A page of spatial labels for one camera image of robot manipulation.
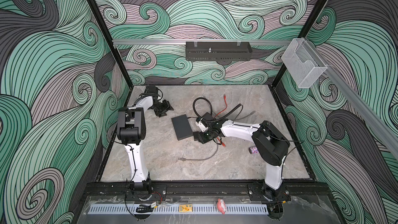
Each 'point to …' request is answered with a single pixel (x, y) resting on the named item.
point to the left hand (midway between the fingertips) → (170, 109)
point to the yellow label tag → (185, 208)
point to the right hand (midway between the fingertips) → (200, 138)
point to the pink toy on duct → (221, 206)
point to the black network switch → (182, 127)
